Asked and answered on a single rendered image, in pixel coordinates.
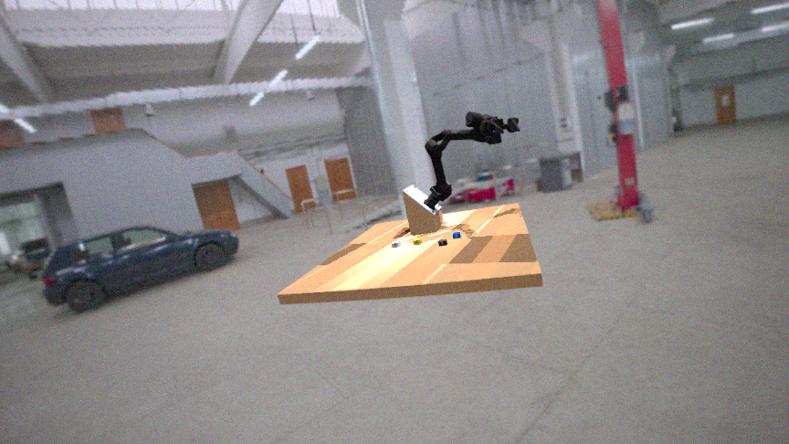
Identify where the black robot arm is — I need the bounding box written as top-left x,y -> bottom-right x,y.
424,112 -> 501,210

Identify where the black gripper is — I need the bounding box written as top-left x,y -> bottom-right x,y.
480,116 -> 520,136

